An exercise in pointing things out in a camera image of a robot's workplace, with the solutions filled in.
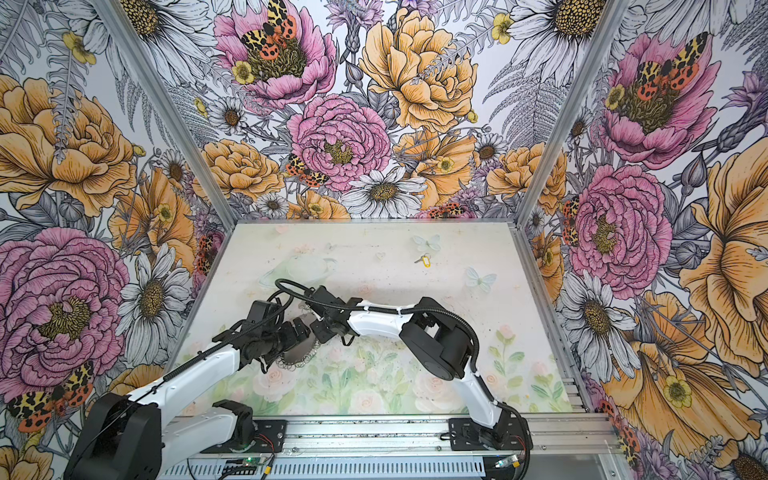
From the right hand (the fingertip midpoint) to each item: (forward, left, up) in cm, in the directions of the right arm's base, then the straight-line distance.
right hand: (325, 333), depth 91 cm
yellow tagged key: (+28, -33, -2) cm, 43 cm away
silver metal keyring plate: (-5, +6, -1) cm, 8 cm away
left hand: (-4, +8, +1) cm, 9 cm away
